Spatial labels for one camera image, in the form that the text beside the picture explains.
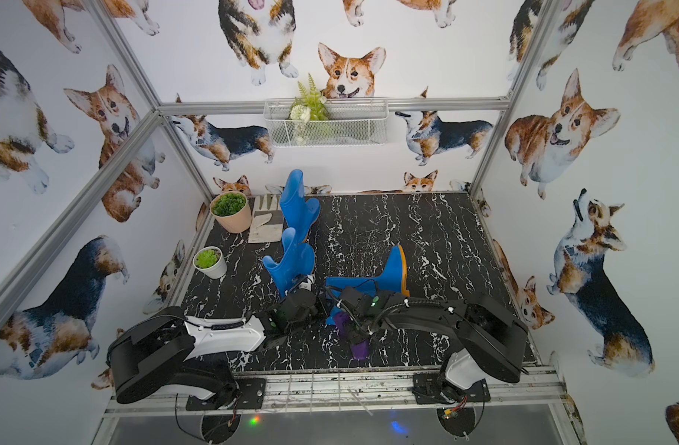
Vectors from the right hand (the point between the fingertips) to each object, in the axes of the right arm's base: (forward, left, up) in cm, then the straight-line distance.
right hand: (351, 335), depth 81 cm
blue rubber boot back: (+18, -14, 0) cm, 23 cm away
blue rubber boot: (+36, +18, +13) cm, 42 cm away
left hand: (+9, +3, +3) cm, 10 cm away
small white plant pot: (+19, +45, +5) cm, 49 cm away
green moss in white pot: (+21, +46, +9) cm, 52 cm away
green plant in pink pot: (+44, +46, +10) cm, 65 cm away
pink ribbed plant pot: (+39, +44, +5) cm, 59 cm away
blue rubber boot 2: (+18, +16, +12) cm, 27 cm away
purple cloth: (-5, -3, +4) cm, 7 cm away
